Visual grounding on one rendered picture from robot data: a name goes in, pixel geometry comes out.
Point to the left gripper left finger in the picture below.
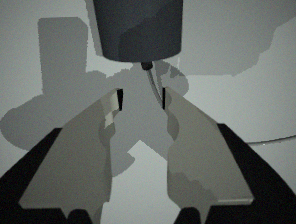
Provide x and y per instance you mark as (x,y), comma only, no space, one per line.
(70,168)

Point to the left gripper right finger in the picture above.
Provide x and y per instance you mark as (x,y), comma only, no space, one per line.
(212,169)

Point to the grey cable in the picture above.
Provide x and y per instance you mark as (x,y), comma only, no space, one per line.
(161,103)

